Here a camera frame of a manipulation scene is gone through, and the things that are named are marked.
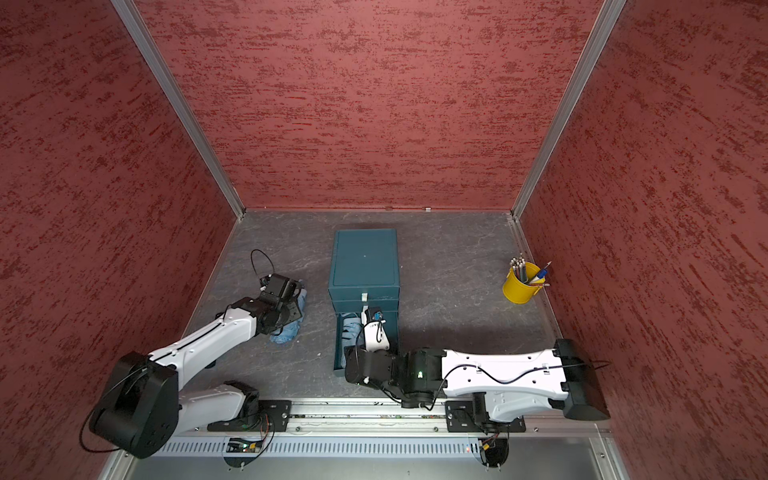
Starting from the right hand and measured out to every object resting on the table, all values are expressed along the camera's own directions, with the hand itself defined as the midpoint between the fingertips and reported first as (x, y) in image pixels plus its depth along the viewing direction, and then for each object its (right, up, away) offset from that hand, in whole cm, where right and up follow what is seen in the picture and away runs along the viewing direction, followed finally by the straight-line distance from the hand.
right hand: (358, 357), depth 70 cm
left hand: (-23, +4, +18) cm, 30 cm away
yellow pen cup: (+48, +12, +22) cm, 54 cm away
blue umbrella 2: (-22, +1, +15) cm, 26 cm away
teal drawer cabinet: (+1, +19, +8) cm, 21 cm away
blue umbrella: (-4, +2, +15) cm, 16 cm away
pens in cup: (+45, +21, +15) cm, 52 cm away
